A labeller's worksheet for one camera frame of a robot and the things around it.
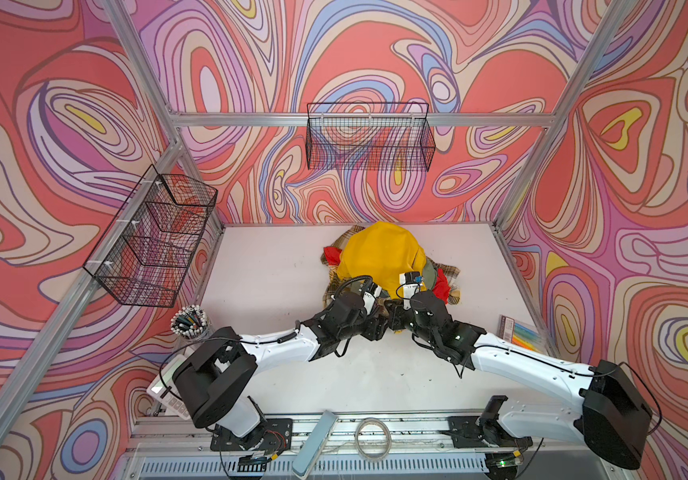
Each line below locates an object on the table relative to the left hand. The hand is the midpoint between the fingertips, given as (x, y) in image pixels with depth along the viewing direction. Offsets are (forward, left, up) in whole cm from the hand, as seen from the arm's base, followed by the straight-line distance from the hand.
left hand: (388, 315), depth 83 cm
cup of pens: (-4, +53, +4) cm, 53 cm away
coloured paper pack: (-1, -42, -11) cm, 43 cm away
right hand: (+1, +1, +2) cm, 3 cm away
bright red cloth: (+13, -19, -6) cm, 24 cm away
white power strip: (-31, +21, -7) cm, 38 cm away
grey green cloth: (+12, -13, +3) cm, 18 cm away
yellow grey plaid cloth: (+20, -24, -8) cm, 33 cm away
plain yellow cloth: (+15, +1, +9) cm, 18 cm away
